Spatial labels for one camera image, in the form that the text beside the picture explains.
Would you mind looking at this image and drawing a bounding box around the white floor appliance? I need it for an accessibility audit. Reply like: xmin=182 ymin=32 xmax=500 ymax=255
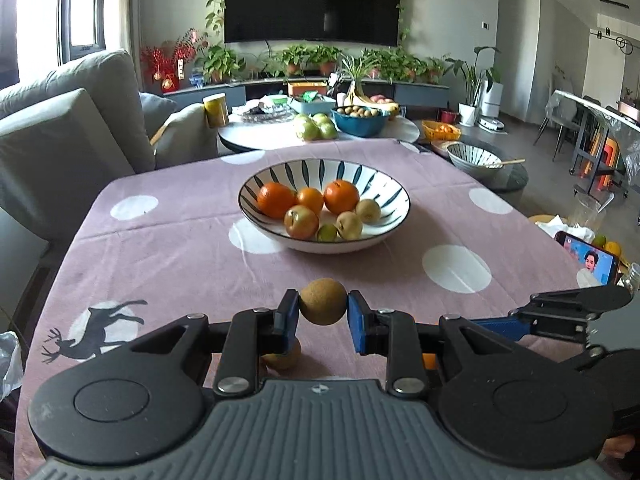
xmin=479 ymin=81 xmax=509 ymax=134

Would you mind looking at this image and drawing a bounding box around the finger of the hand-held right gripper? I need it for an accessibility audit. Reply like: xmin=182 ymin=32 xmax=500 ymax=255
xmin=470 ymin=284 xmax=633 ymax=342

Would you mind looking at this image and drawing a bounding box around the orange plastic stool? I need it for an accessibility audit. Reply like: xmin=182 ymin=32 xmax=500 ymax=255
xmin=582 ymin=136 xmax=621 ymax=181

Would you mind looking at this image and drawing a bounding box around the white bowl with dark stripes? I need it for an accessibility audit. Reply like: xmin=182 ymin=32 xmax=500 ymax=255
xmin=237 ymin=158 xmax=412 ymax=256

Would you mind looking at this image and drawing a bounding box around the dark television console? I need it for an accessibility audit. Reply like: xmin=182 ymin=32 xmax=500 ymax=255
xmin=162 ymin=77 xmax=451 ymax=111

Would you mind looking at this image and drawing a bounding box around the round white coffee table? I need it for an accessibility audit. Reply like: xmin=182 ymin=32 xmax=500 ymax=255
xmin=217 ymin=109 xmax=421 ymax=152

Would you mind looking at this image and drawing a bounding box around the red festive decoration plant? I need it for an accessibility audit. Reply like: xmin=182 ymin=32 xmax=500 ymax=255
xmin=140 ymin=27 xmax=208 ymax=93

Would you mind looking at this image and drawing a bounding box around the white tissue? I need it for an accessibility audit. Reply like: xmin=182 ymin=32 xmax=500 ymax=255
xmin=542 ymin=215 xmax=596 ymax=241

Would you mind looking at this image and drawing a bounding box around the brown kiwi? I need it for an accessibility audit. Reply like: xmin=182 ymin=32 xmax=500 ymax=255
xmin=299 ymin=278 xmax=348 ymax=326

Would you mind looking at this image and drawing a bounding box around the spider plant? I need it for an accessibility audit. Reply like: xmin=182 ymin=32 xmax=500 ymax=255
xmin=337 ymin=55 xmax=382 ymax=103

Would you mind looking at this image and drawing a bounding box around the orange basket of tangerines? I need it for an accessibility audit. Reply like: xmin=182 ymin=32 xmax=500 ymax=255
xmin=421 ymin=120 xmax=462 ymax=142

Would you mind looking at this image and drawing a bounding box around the bunch of bananas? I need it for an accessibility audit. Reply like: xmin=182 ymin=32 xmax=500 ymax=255
xmin=345 ymin=90 xmax=401 ymax=116

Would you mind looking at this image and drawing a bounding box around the light grey pillow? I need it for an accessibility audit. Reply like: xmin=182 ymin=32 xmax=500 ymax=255
xmin=150 ymin=102 xmax=218 ymax=170

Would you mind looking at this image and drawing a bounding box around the trash bin with plastic bag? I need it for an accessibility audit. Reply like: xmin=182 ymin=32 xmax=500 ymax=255
xmin=0 ymin=331 xmax=24 ymax=401

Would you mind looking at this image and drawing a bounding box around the clear glass jar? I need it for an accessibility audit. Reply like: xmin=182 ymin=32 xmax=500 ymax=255
xmin=567 ymin=192 xmax=607 ymax=233

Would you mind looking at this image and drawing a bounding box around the dark round side table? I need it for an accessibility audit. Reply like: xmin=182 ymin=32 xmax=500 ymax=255
xmin=415 ymin=135 xmax=530 ymax=211

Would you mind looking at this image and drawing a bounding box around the row of potted plants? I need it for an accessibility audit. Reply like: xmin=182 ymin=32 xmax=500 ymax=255
xmin=362 ymin=49 xmax=447 ymax=85

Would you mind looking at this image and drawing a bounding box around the glass tray with snacks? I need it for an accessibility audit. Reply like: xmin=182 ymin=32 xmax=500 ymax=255
xmin=240 ymin=101 xmax=296 ymax=124

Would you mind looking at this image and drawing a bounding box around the dark framed window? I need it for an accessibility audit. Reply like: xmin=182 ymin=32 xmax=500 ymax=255
xmin=57 ymin=0 xmax=108 ymax=66

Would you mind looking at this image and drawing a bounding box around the round yellow brown fruit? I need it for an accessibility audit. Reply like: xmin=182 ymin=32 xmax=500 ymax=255
xmin=355 ymin=198 xmax=382 ymax=224

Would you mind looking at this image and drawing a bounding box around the black wall television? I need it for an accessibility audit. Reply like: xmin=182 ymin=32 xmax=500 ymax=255
xmin=223 ymin=0 xmax=403 ymax=47

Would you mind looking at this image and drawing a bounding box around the person's right forearm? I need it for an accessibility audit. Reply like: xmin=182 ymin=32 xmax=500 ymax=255
xmin=602 ymin=435 xmax=639 ymax=461

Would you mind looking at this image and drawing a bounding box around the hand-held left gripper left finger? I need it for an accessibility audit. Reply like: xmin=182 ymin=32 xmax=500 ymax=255
xmin=127 ymin=288 xmax=302 ymax=396

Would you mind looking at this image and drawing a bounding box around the small striped bowl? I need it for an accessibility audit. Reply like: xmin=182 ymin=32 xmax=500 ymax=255
xmin=446 ymin=142 xmax=503 ymax=170

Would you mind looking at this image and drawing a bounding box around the blue bowl of kiwis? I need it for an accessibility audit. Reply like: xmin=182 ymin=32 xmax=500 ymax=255
xmin=331 ymin=106 xmax=390 ymax=137

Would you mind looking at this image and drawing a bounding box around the teal container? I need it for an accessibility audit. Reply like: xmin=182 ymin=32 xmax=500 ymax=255
xmin=290 ymin=95 xmax=337 ymax=116

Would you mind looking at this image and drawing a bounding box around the yellow canister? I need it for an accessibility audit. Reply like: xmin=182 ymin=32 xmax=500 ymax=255
xmin=202 ymin=93 xmax=230 ymax=128

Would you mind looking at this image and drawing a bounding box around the hanging green vine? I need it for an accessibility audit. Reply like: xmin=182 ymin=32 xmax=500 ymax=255
xmin=205 ymin=0 xmax=237 ymax=46
xmin=395 ymin=0 xmax=412 ymax=51

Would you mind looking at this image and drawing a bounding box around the small red yellow apple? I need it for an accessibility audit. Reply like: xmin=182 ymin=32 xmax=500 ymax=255
xmin=335 ymin=211 xmax=364 ymax=241

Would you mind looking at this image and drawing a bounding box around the grey sofa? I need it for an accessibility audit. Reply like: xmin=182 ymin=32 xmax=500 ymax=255
xmin=0 ymin=49 xmax=221 ymax=241

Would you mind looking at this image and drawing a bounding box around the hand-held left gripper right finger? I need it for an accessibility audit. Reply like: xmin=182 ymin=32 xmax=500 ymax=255
xmin=346 ymin=289 xmax=506 ymax=395

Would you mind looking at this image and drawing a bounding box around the dining table with plastic cover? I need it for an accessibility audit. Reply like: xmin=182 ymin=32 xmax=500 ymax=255
xmin=545 ymin=90 xmax=640 ymax=196

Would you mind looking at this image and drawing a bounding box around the pink dotted tablecloth with deer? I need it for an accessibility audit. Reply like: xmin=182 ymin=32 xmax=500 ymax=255
xmin=15 ymin=137 xmax=621 ymax=480

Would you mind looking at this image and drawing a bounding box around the small olive brown fruit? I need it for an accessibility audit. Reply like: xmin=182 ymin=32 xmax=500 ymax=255
xmin=261 ymin=337 xmax=302 ymax=372

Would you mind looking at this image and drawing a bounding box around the dining chair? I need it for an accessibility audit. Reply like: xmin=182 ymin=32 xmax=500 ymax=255
xmin=532 ymin=104 xmax=569 ymax=148

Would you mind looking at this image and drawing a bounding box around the potted green plant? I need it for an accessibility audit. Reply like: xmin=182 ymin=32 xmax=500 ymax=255
xmin=197 ymin=45 xmax=246 ymax=85
xmin=280 ymin=45 xmax=313 ymax=78
xmin=312 ymin=45 xmax=344 ymax=77

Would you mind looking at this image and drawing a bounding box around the tall plant in white pot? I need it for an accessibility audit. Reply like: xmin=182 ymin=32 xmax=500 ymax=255
xmin=445 ymin=46 xmax=502 ymax=127

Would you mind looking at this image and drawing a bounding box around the smartphone with lit screen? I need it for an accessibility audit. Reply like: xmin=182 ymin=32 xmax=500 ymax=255
xmin=554 ymin=232 xmax=621 ymax=286

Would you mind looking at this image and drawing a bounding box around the orange box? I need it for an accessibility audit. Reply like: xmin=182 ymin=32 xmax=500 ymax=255
xmin=287 ymin=81 xmax=328 ymax=97

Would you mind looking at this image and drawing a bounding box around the grey blue pillow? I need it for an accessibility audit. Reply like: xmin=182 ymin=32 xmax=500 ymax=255
xmin=139 ymin=91 xmax=178 ymax=136

